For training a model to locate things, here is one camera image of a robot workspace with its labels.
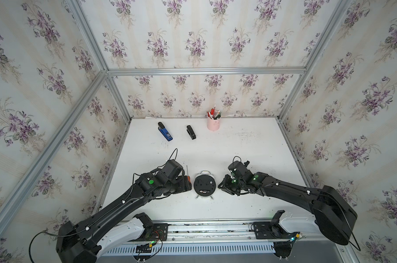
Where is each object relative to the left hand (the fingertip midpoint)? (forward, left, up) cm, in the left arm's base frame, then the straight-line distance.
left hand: (188, 188), depth 74 cm
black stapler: (+42, 0, -9) cm, 42 cm away
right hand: (+3, -15, -7) cm, 17 cm away
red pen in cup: (+52, -14, +1) cm, 54 cm away
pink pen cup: (+46, -15, -3) cm, 48 cm away
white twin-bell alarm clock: (+5, -8, -8) cm, 12 cm away
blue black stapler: (+43, +18, -10) cm, 47 cm away
